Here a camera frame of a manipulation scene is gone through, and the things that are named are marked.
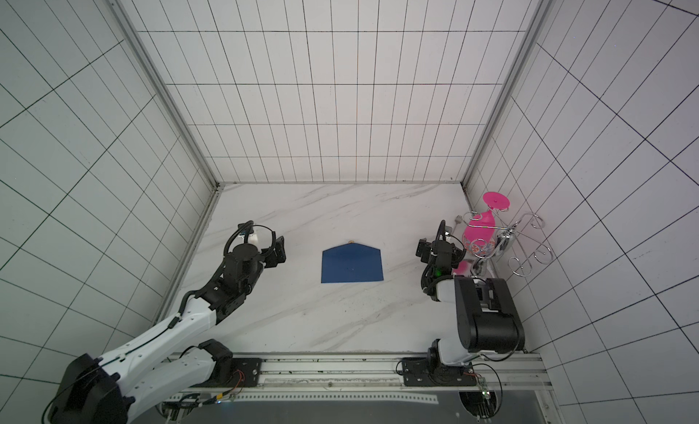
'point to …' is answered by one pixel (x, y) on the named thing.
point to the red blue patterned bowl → (479, 247)
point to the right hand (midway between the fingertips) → (442, 239)
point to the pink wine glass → (479, 234)
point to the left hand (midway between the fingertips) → (268, 244)
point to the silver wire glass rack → (506, 239)
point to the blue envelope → (350, 263)
